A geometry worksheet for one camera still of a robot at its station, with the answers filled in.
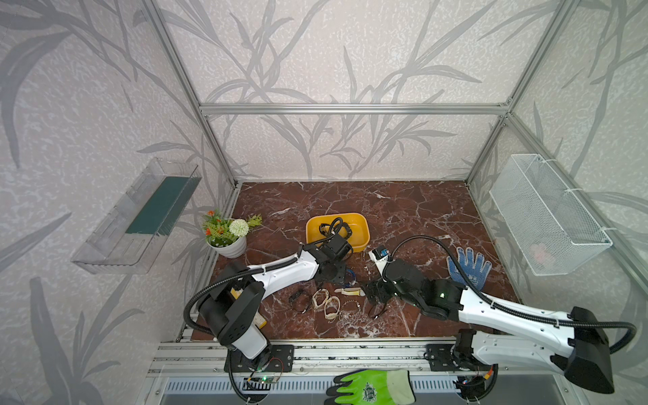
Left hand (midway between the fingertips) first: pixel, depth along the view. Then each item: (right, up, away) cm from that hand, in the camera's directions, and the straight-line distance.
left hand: (339, 277), depth 87 cm
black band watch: (-13, -7, -3) cm, 15 cm away
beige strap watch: (-7, -7, -1) cm, 9 cm away
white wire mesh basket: (+54, +19, -24) cm, 62 cm away
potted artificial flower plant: (-39, +14, 0) cm, 41 cm away
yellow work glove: (-26, -12, -7) cm, 29 cm away
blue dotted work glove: (+48, +1, +5) cm, 48 cm away
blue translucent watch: (+5, -2, 0) cm, 5 cm away
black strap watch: (0, +17, +12) cm, 21 cm away
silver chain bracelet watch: (+4, -11, -5) cm, 12 cm away
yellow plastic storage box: (+8, +18, +15) cm, 24 cm away
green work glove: (+9, -24, -19) cm, 32 cm away
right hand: (+9, +4, -11) cm, 15 cm away
